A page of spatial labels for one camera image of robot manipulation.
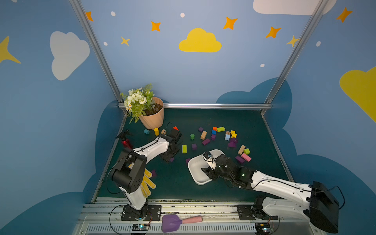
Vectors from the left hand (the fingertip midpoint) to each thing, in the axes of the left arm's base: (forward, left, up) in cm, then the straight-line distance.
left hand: (177, 153), depth 92 cm
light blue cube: (+16, -35, -3) cm, 38 cm away
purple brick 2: (+11, -19, -3) cm, 22 cm away
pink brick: (+1, -45, -4) cm, 46 cm away
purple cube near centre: (+7, -11, -2) cm, 13 cm away
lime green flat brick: (+24, -32, -4) cm, 40 cm away
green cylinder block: (+15, -10, -3) cm, 18 cm away
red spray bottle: (+4, +33, +6) cm, 34 cm away
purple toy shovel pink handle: (-37, 0, -3) cm, 37 cm away
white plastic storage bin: (-6, -12, -2) cm, 14 cm away
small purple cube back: (+23, -16, -3) cm, 28 cm away
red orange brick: (+23, +3, -4) cm, 24 cm away
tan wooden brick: (+16, -17, -2) cm, 24 cm away
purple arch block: (+11, -38, -3) cm, 40 cm away
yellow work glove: (-17, +17, -3) cm, 24 cm away
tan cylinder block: (+20, +12, -4) cm, 24 cm away
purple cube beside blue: (+15, -25, -3) cm, 29 cm away
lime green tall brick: (+5, -4, -3) cm, 8 cm away
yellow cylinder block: (+18, +16, -1) cm, 24 cm away
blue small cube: (+19, -26, -2) cm, 32 cm away
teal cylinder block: (+18, +24, -2) cm, 30 cm away
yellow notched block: (+18, -40, -2) cm, 43 cm away
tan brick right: (+6, -43, -3) cm, 44 cm away
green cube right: (+4, -46, -2) cm, 46 cm away
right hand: (-9, -18, +8) cm, 22 cm away
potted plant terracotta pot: (+20, +22, +25) cm, 39 cm away
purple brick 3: (-2, -42, -3) cm, 42 cm away
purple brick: (-3, +3, -2) cm, 5 cm away
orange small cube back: (+23, -27, -2) cm, 35 cm away
